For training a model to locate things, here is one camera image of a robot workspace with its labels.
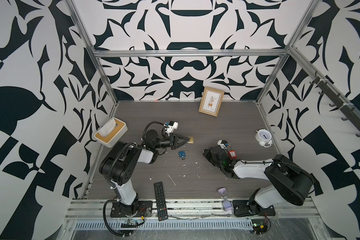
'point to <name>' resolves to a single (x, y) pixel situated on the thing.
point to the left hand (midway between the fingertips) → (190, 138)
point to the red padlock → (232, 154)
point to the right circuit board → (259, 226)
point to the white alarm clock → (264, 137)
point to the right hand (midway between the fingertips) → (202, 149)
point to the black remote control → (160, 200)
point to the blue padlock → (182, 153)
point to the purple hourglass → (227, 203)
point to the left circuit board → (131, 224)
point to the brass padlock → (191, 140)
